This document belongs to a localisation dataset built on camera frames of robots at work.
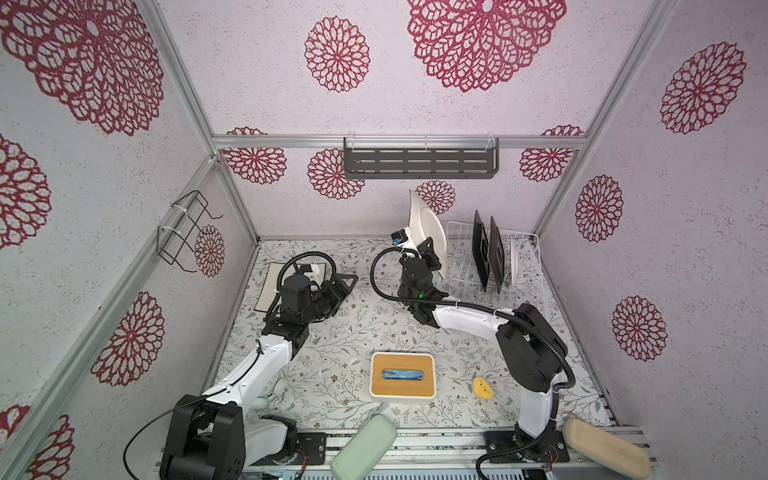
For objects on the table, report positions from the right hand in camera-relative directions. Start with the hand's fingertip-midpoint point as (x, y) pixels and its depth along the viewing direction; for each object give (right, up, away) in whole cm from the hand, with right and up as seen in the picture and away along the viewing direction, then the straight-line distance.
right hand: (434, 238), depth 83 cm
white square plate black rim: (-3, +4, -1) cm, 5 cm away
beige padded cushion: (+40, -52, -11) cm, 66 cm away
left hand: (-22, -14, -1) cm, 26 cm away
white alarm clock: (-44, -43, -3) cm, 61 cm away
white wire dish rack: (+37, -11, +26) cm, 47 cm away
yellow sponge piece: (+13, -41, -1) cm, 43 cm away
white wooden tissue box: (-8, -39, +1) cm, 40 cm away
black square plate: (+21, -4, +9) cm, 23 cm away
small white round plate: (+28, -5, +14) cm, 32 cm away
